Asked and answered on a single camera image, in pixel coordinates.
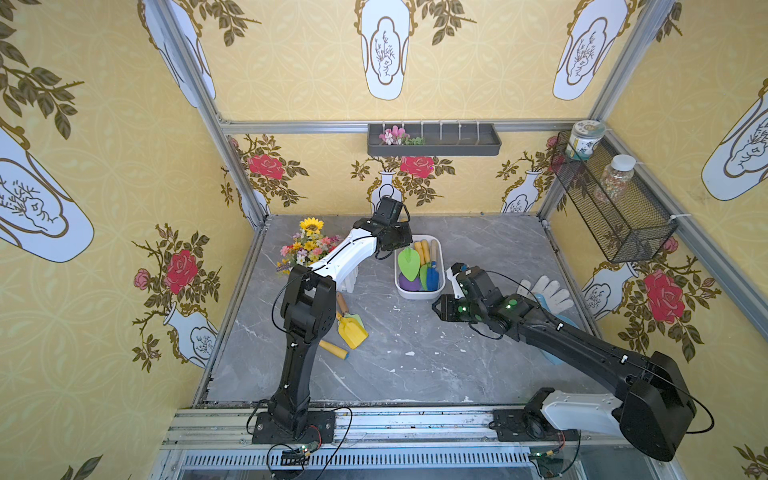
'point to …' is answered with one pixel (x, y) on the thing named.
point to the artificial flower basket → (308, 246)
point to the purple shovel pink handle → (406, 284)
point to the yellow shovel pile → (351, 330)
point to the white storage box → (421, 295)
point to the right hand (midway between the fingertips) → (441, 301)
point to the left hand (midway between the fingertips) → (399, 235)
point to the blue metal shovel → (433, 278)
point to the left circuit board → (299, 456)
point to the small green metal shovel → (344, 310)
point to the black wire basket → (635, 227)
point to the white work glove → (556, 299)
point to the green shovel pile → (409, 262)
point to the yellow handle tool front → (334, 349)
